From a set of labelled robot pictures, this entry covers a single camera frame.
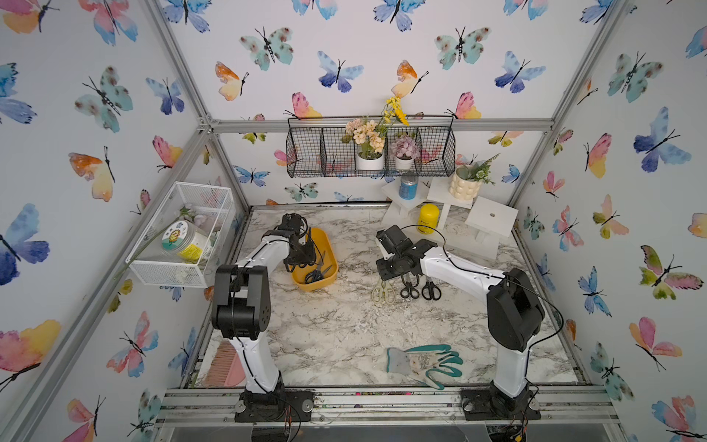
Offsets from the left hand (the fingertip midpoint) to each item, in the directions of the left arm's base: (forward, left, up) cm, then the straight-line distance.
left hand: (312, 253), depth 99 cm
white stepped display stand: (+4, -57, +8) cm, 57 cm away
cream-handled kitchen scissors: (-13, -23, -6) cm, 27 cm away
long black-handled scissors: (-12, -41, -6) cm, 44 cm away
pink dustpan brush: (-37, +21, -5) cm, 43 cm away
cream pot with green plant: (+10, -51, +24) cm, 58 cm away
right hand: (-8, -25, +4) cm, 27 cm away
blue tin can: (+17, -35, +15) cm, 42 cm away
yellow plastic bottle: (+13, -43, +5) cm, 45 cm away
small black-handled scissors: (-12, -34, -6) cm, 37 cm away
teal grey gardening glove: (-36, -34, -6) cm, 50 cm away
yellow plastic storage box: (+6, -3, -3) cm, 8 cm away
